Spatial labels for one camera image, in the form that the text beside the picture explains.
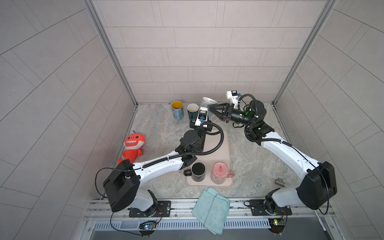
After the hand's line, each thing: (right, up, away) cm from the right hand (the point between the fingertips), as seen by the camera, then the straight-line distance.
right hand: (211, 112), depth 64 cm
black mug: (-6, -30, +10) cm, 32 cm away
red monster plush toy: (-43, -18, +21) cm, 51 cm away
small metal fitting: (+37, -37, +14) cm, 54 cm away
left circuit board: (-28, -51, +1) cm, 58 cm away
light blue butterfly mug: (-21, +4, +38) cm, 44 cm away
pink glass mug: (+5, -30, +9) cm, 31 cm away
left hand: (-1, +2, +3) cm, 4 cm away
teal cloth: (+1, -46, +6) cm, 47 cm away
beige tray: (+9, -26, +25) cm, 37 cm away
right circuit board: (+31, -52, +4) cm, 61 cm away
